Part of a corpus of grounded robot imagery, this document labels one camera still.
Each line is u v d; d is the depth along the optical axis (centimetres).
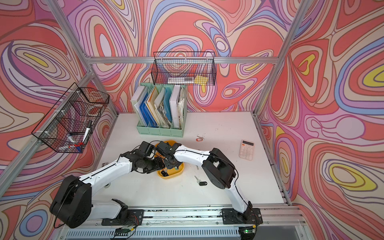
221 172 51
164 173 88
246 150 96
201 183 84
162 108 94
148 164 72
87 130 69
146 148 69
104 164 90
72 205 41
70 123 68
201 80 91
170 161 68
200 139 105
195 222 73
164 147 72
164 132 102
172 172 84
